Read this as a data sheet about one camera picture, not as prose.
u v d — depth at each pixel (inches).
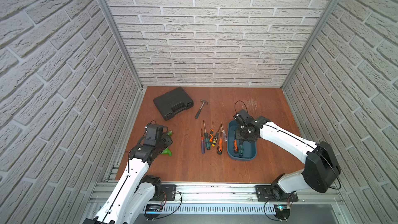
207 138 35.3
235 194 29.8
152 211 27.5
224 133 36.9
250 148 34.9
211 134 36.3
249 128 23.8
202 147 34.4
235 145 34.4
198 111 41.0
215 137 36.3
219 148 33.7
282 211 27.7
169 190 29.2
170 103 40.7
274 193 25.8
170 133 36.3
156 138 23.3
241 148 34.0
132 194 18.1
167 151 33.6
